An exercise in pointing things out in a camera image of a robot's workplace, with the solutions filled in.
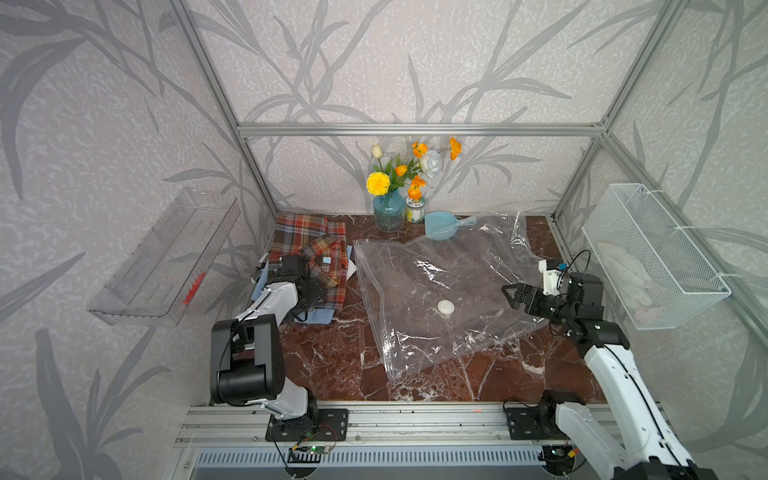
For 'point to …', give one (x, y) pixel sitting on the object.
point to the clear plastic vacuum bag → (403, 280)
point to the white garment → (351, 269)
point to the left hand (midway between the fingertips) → (307, 300)
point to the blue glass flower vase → (389, 211)
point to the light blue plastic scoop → (442, 225)
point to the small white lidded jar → (414, 210)
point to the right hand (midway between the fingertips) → (515, 289)
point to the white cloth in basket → (633, 281)
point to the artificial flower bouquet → (455, 148)
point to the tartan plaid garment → (323, 243)
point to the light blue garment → (313, 316)
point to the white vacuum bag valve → (446, 307)
